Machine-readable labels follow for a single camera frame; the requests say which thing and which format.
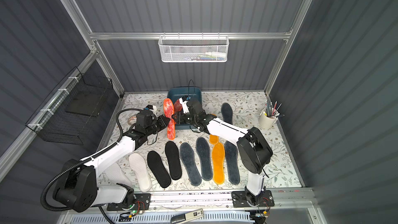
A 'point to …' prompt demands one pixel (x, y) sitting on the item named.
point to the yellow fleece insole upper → (213, 139)
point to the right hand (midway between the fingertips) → (175, 115)
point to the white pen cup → (269, 115)
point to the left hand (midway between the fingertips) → (172, 120)
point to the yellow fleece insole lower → (218, 154)
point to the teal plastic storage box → (175, 93)
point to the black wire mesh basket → (66, 115)
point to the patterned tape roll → (132, 120)
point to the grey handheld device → (187, 216)
